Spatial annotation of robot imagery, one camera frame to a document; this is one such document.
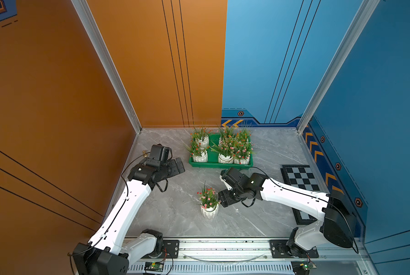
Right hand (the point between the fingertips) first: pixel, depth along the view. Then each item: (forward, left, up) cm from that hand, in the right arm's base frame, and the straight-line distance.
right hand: (224, 199), depth 79 cm
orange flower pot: (+35, -12, +6) cm, 37 cm away
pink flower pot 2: (-2, +7, +2) cm, 8 cm away
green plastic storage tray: (+23, +6, -4) cm, 24 cm away
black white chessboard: (+15, -43, -6) cm, 45 cm away
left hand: (+11, +22, +11) cm, 28 cm away
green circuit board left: (-25, +30, -11) cm, 40 cm away
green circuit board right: (-25, -32, -12) cm, 42 cm away
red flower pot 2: (+26, +14, -1) cm, 30 cm away
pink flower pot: (+23, -10, +6) cm, 26 cm away
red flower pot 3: (+33, -3, +8) cm, 34 cm away
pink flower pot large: (+24, -1, +7) cm, 25 cm away
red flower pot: (+39, +14, -1) cm, 41 cm away
